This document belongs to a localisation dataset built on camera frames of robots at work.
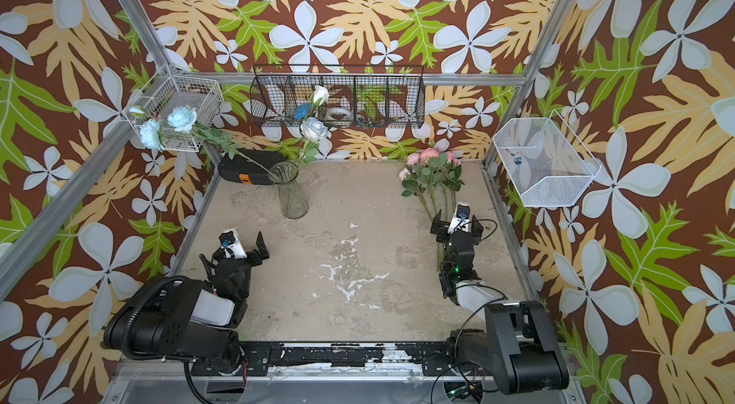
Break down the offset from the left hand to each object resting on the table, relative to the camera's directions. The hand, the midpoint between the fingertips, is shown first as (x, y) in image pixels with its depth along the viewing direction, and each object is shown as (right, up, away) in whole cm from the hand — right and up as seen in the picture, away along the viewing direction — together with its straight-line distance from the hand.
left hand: (245, 233), depth 88 cm
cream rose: (+52, +20, +24) cm, 61 cm away
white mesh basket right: (+92, +21, -4) cm, 95 cm away
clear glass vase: (+13, +10, +8) cm, 18 cm away
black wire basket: (+36, +46, +9) cm, 59 cm away
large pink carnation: (+62, +20, +17) cm, 67 cm away
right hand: (+65, +7, -1) cm, 66 cm away
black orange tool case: (+3, +20, -5) cm, 21 cm away
